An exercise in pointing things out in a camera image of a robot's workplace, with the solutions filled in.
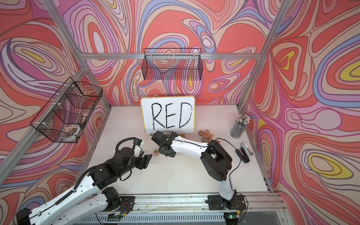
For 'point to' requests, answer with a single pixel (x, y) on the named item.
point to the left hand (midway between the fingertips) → (148, 154)
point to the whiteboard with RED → (172, 114)
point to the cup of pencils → (239, 126)
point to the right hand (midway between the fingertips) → (166, 154)
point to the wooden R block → (156, 152)
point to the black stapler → (244, 152)
